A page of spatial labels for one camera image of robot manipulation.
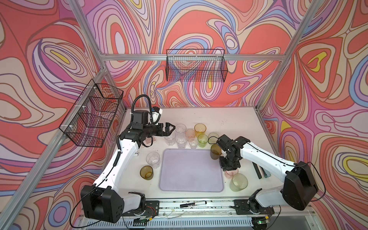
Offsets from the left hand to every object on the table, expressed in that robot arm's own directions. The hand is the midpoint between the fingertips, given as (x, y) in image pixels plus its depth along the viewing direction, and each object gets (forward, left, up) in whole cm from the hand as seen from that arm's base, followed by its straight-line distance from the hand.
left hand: (169, 126), depth 77 cm
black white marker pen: (-34, -11, -24) cm, 43 cm away
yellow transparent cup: (+9, -18, -15) cm, 25 cm away
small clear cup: (+3, -14, -23) cm, 27 cm away
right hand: (-19, -32, -19) cm, 41 cm away
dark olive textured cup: (-4, -28, -22) cm, 36 cm away
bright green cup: (+2, -20, -18) cm, 27 cm away
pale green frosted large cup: (-23, -39, -24) cm, 51 cm away
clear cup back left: (+3, +1, -18) cm, 19 cm away
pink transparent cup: (-19, -35, -22) cm, 45 cm away
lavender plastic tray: (-13, -11, -29) cm, 34 cm away
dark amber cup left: (-17, +15, -23) cm, 32 cm away
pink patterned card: (+5, +17, -24) cm, 30 cm away
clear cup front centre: (+5, -6, -23) cm, 25 cm away
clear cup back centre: (+14, -5, -23) cm, 27 cm away
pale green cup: (-9, -22, +2) cm, 24 cm away
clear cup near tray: (-8, +12, -24) cm, 28 cm away
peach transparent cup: (+9, -12, -20) cm, 25 cm away
